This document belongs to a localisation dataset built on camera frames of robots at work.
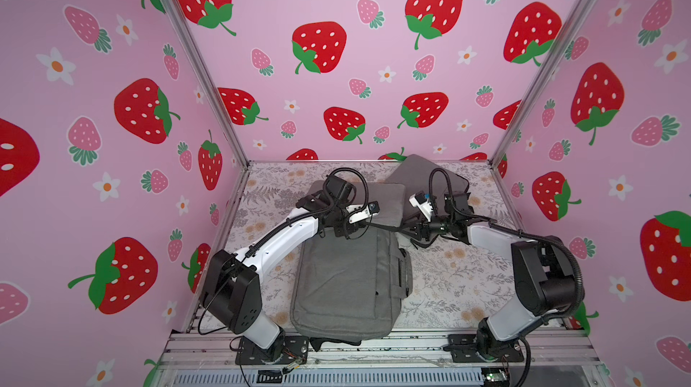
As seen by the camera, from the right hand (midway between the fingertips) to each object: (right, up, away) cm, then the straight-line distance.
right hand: (398, 229), depth 86 cm
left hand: (-14, +4, -1) cm, 15 cm away
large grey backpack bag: (-16, -17, -8) cm, 25 cm away
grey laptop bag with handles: (-1, +11, +12) cm, 16 cm away
